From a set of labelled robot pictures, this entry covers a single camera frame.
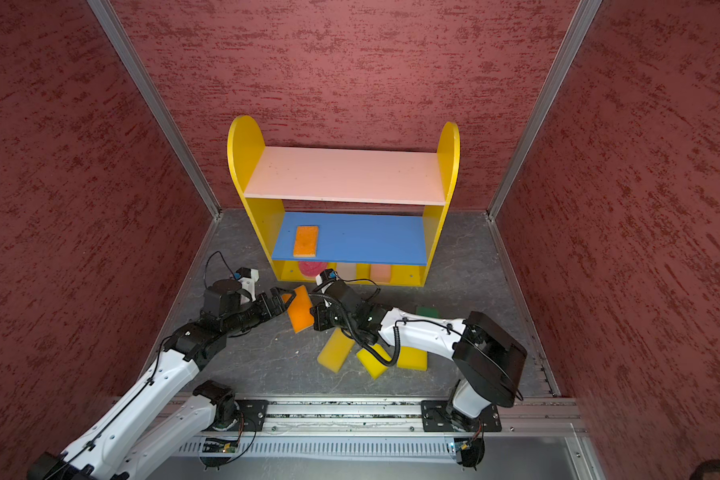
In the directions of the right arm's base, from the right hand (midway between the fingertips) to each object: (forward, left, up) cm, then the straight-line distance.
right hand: (309, 318), depth 79 cm
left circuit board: (-26, +23, -14) cm, 38 cm away
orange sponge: (+2, +3, 0) cm, 4 cm away
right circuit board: (-28, -39, -14) cm, 50 cm away
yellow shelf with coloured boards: (+55, -21, -14) cm, 60 cm away
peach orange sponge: (+20, -21, -9) cm, 30 cm away
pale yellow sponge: (-6, -7, -10) cm, 13 cm away
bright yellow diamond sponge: (-10, -17, -11) cm, 23 cm away
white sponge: (+22, -9, -10) cm, 26 cm away
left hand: (+2, +6, +3) cm, 7 cm away
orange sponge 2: (+25, +3, +3) cm, 25 cm away
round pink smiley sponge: (+20, +2, -6) cm, 21 cm away
